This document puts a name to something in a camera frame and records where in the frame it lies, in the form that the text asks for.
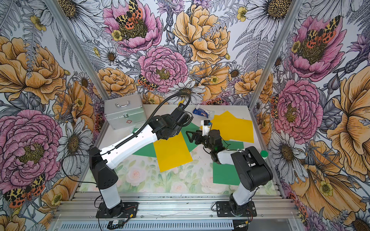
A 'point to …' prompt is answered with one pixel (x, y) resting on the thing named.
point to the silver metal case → (125, 111)
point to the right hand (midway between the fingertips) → (190, 134)
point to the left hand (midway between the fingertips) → (170, 124)
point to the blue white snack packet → (203, 111)
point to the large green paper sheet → (227, 174)
